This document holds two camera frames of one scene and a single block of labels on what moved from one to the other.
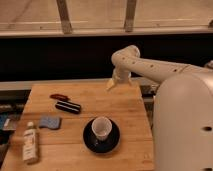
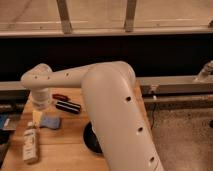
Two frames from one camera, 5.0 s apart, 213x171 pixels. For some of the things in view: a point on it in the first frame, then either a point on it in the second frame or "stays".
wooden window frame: x=37 y=18 stays
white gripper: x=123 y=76 to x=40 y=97
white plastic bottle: x=30 y=143 stays
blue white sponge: x=50 y=122 stays
